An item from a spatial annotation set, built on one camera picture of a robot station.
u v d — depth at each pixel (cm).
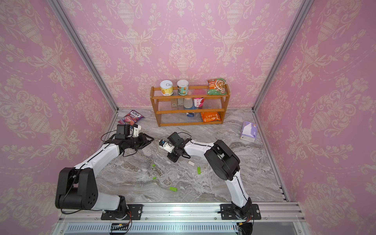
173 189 82
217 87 87
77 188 46
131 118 112
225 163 56
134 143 76
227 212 73
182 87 85
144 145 79
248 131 100
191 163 92
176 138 77
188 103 99
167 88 85
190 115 112
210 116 110
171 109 103
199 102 97
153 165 90
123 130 70
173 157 84
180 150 71
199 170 88
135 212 74
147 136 83
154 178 85
